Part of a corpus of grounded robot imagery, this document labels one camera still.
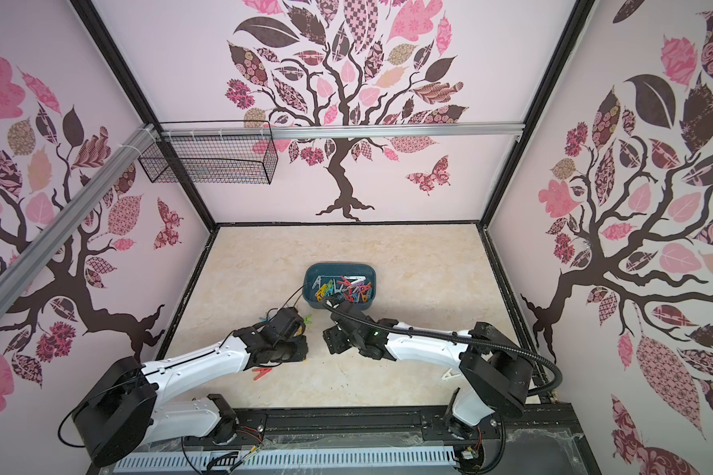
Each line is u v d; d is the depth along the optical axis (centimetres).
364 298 97
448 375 81
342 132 93
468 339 47
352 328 63
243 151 95
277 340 66
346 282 101
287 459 70
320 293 98
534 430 73
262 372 83
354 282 101
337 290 100
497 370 43
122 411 41
